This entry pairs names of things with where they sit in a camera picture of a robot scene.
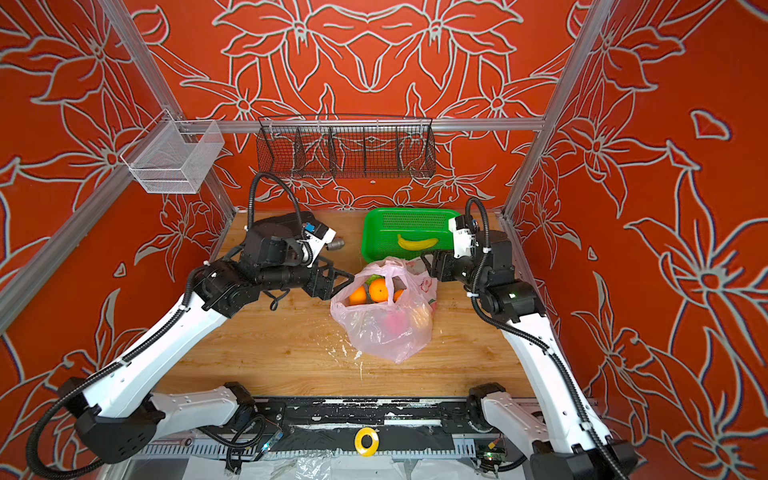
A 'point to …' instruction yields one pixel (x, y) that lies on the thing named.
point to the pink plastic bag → (389, 331)
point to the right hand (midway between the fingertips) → (432, 250)
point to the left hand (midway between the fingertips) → (341, 268)
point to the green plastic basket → (381, 228)
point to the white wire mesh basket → (174, 156)
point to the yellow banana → (416, 245)
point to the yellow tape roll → (361, 450)
